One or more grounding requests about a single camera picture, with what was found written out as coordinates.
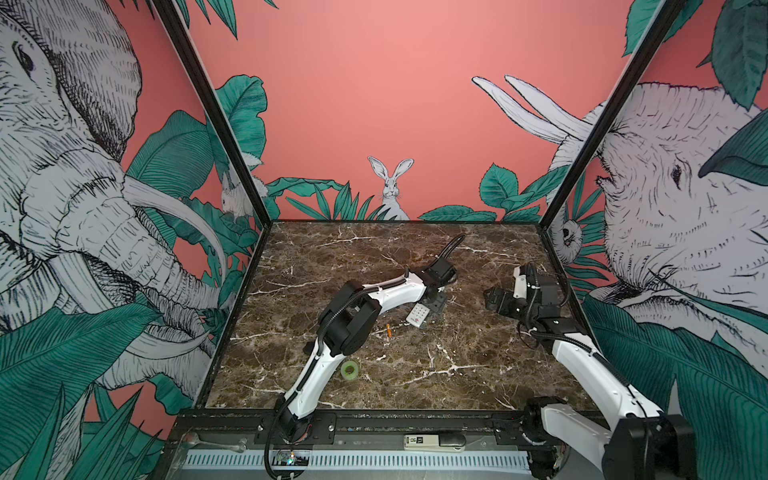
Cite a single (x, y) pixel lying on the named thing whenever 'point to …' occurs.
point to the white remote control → (417, 314)
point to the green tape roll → (349, 370)
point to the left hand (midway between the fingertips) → (434, 293)
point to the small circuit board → (288, 458)
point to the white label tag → (421, 440)
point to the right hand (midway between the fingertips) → (495, 290)
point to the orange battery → (389, 331)
